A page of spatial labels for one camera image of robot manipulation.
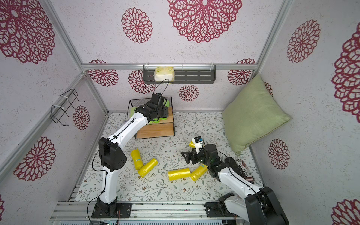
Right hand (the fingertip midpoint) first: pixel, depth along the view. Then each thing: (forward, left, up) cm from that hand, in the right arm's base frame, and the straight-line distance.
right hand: (186, 150), depth 83 cm
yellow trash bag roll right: (-10, -7, -8) cm, 15 cm away
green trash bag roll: (+25, +37, +8) cm, 45 cm away
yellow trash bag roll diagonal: (-8, +25, -10) cm, 28 cm away
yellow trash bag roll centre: (-12, +4, -8) cm, 15 cm away
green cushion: (+15, -38, +15) cm, 44 cm away
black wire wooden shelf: (+25, +18, -12) cm, 33 cm away
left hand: (+22, +14, +10) cm, 28 cm away
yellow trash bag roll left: (-3, +31, -6) cm, 32 cm away
